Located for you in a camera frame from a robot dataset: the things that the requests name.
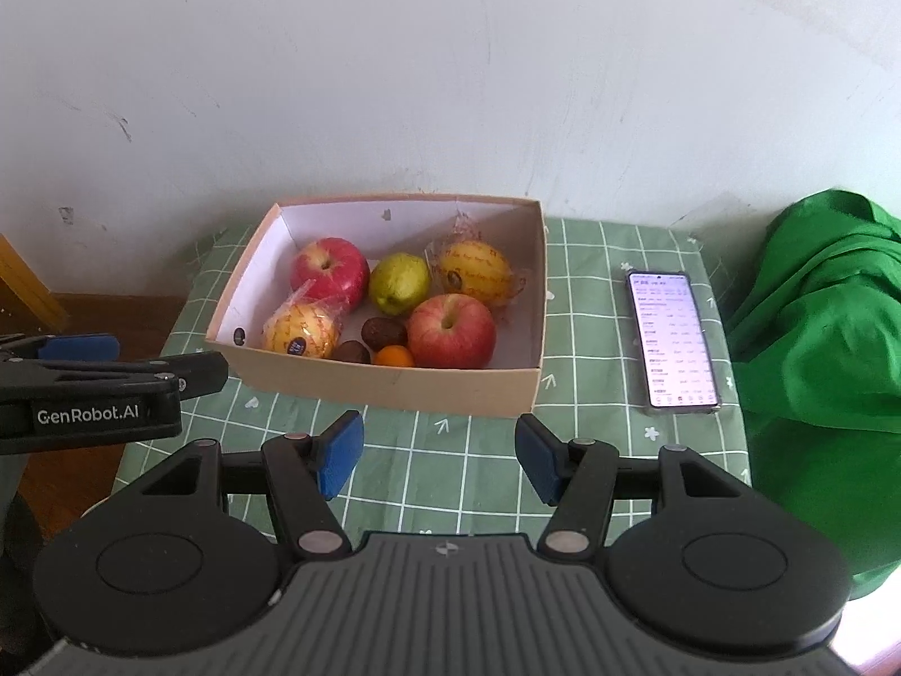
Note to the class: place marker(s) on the large red apple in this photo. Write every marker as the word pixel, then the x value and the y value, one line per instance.
pixel 329 271

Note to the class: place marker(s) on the small orange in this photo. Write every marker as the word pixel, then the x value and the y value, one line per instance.
pixel 394 357

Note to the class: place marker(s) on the wooden furniture piece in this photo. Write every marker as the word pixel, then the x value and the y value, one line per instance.
pixel 32 289

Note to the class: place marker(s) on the green pear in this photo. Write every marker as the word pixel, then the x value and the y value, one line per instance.
pixel 400 283

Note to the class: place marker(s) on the brown cardboard box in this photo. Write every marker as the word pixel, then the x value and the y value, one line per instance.
pixel 394 387

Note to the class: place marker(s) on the small plastic-wrapped yellow apple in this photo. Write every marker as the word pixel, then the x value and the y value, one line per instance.
pixel 478 271

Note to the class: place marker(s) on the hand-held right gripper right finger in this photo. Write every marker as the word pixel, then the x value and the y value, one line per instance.
pixel 538 461

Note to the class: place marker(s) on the green checked tablecloth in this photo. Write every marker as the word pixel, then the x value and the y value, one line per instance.
pixel 591 296

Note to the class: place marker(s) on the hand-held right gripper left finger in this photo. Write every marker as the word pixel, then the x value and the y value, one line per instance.
pixel 341 454

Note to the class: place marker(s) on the large plastic-wrapped yellow apple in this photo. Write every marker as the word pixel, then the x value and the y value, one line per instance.
pixel 303 331

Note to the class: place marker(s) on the red-orange apple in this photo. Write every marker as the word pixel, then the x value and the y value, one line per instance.
pixel 450 332

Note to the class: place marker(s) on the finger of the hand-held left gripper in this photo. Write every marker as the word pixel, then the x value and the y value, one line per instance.
pixel 77 348
pixel 204 373

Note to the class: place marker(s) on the bright green cloth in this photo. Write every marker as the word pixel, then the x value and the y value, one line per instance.
pixel 816 366

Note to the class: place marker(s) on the smartphone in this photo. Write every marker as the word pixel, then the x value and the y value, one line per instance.
pixel 672 338

